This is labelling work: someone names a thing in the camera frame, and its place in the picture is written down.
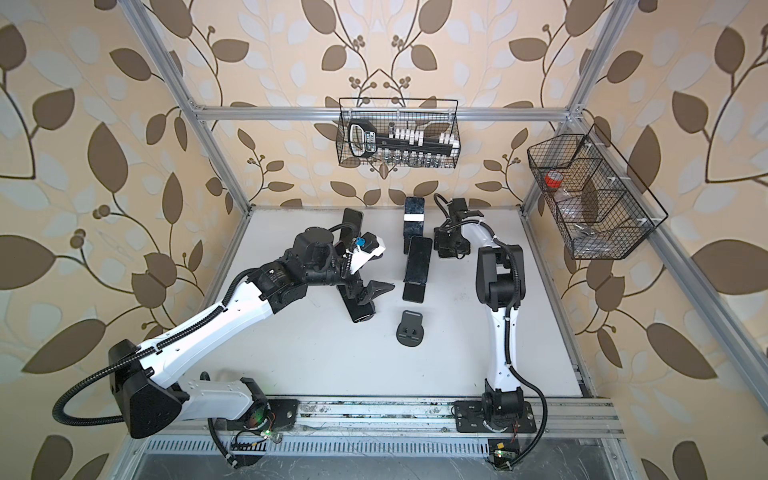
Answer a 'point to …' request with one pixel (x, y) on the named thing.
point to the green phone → (356, 311)
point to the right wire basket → (602, 205)
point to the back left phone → (354, 217)
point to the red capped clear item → (553, 179)
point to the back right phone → (414, 217)
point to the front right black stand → (411, 332)
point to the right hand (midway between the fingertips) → (448, 250)
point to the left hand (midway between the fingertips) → (388, 267)
